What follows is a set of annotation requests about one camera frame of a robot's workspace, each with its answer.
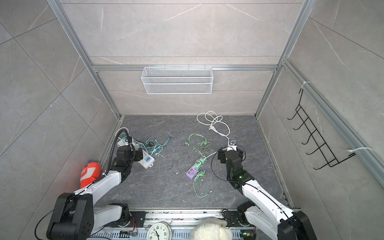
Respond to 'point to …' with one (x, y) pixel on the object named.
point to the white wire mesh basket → (177, 80)
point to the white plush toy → (211, 229)
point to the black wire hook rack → (323, 147)
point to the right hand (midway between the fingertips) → (228, 146)
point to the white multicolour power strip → (147, 160)
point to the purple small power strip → (192, 173)
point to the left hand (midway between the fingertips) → (133, 145)
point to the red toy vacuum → (90, 172)
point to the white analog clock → (159, 231)
